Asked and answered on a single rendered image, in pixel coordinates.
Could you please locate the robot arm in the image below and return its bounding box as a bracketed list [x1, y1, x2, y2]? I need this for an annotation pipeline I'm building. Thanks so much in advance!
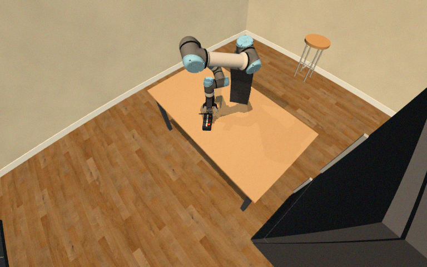
[179, 35, 262, 97]

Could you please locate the black power strip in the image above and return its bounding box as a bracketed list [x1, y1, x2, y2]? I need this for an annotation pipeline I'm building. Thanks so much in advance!
[199, 112, 212, 131]

